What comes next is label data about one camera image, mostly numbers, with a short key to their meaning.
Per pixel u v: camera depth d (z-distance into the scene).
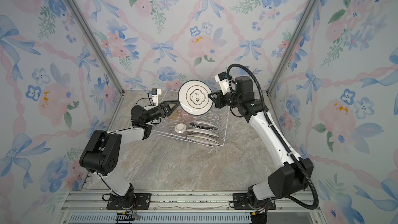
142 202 0.74
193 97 0.75
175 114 0.74
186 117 1.03
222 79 0.63
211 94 0.71
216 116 1.00
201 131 0.79
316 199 0.37
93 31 0.88
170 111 0.73
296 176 0.40
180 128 0.92
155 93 0.73
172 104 0.75
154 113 0.73
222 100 0.65
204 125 0.84
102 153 0.48
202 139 0.76
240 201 0.74
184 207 0.73
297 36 0.87
